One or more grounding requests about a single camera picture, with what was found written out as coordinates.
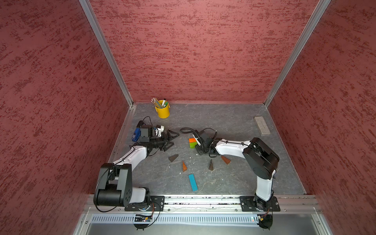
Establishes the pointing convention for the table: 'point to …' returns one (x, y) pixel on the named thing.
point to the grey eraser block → (261, 125)
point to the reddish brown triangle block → (227, 161)
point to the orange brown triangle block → (184, 168)
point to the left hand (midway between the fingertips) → (176, 141)
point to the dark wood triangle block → (211, 166)
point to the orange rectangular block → (192, 140)
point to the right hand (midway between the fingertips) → (200, 147)
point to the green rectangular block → (192, 145)
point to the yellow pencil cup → (164, 112)
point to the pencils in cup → (156, 104)
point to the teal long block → (193, 182)
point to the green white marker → (164, 103)
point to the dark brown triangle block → (173, 157)
